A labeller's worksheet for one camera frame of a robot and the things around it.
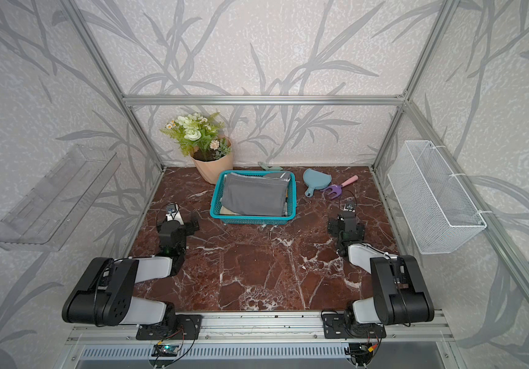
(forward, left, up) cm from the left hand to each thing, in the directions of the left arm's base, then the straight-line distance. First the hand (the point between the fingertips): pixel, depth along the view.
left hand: (180, 213), depth 90 cm
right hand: (0, -67, -4) cm, 67 cm away
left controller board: (-44, -4, -10) cm, 45 cm away
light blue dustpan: (+27, -58, -10) cm, 65 cm away
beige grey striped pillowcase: (+3, -17, -3) cm, 17 cm away
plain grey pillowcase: (+8, -29, +1) cm, 30 cm away
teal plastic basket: (0, -29, -4) cm, 29 cm away
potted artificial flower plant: (+24, -7, +19) cm, 31 cm away
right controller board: (-44, -65, -11) cm, 80 cm away
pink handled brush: (+27, -78, -8) cm, 83 cm away
